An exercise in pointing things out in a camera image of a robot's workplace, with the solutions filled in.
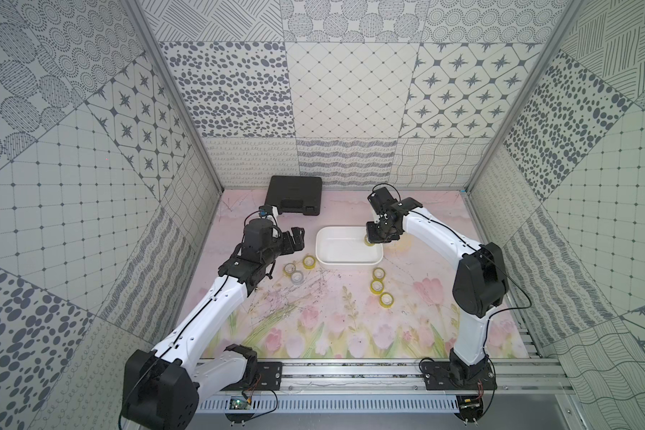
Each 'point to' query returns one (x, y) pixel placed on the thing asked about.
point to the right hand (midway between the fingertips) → (376, 240)
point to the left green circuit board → (240, 402)
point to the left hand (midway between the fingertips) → (289, 227)
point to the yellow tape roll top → (379, 272)
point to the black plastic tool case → (296, 194)
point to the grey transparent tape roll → (289, 268)
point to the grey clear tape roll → (296, 278)
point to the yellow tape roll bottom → (386, 300)
